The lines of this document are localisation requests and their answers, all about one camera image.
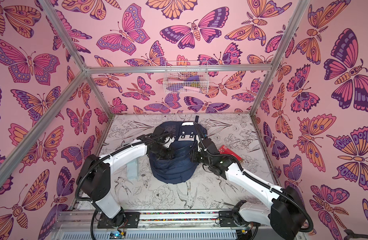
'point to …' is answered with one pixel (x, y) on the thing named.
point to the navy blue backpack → (181, 169)
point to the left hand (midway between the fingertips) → (177, 155)
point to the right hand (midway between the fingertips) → (189, 150)
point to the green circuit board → (116, 235)
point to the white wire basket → (186, 77)
